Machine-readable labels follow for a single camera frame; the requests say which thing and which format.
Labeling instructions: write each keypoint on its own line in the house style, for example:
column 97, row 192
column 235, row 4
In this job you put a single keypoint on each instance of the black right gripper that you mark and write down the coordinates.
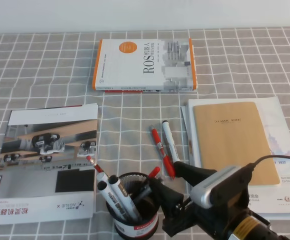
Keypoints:
column 177, row 216

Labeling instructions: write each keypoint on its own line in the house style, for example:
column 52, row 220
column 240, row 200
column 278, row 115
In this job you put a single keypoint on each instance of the grey pen with red cap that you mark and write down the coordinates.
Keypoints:
column 147, row 183

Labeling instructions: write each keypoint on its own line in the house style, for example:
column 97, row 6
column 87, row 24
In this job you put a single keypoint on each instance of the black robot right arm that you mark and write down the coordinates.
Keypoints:
column 235, row 221

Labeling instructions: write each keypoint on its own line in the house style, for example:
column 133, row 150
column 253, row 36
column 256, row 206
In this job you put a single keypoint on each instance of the red pen on table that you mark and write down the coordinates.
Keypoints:
column 165, row 157

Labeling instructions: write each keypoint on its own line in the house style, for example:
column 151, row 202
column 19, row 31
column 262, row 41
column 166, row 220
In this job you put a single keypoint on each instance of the black mesh pen holder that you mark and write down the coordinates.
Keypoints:
column 147, row 207

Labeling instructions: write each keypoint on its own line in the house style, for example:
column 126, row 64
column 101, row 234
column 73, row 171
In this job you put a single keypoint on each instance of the white marker in holder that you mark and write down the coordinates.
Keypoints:
column 124, row 198
column 111, row 198

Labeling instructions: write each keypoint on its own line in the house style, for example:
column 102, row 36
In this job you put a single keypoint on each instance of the white black marker on table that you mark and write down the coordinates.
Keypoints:
column 170, row 141

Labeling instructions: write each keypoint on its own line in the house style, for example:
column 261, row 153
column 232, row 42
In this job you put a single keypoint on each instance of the tan classic notebook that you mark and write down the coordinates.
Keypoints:
column 229, row 134

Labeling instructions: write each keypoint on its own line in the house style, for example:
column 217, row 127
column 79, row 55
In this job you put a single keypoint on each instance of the red pencil with eraser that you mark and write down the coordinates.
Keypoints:
column 94, row 164

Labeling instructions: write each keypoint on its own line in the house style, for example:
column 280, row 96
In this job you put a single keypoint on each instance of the white show catalogue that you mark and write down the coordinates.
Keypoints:
column 269, row 189

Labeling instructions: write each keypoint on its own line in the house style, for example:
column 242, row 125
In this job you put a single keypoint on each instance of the grey checkered tablecloth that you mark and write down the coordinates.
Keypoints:
column 44, row 70

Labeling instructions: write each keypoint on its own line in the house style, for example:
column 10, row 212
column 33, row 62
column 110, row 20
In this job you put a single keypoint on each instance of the white orange ROS book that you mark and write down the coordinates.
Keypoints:
column 145, row 65

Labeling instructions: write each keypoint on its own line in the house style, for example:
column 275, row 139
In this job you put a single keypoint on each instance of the Agilex Robotics brochure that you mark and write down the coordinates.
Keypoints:
column 45, row 164

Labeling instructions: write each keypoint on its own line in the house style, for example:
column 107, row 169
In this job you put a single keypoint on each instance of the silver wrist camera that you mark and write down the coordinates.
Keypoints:
column 222, row 186

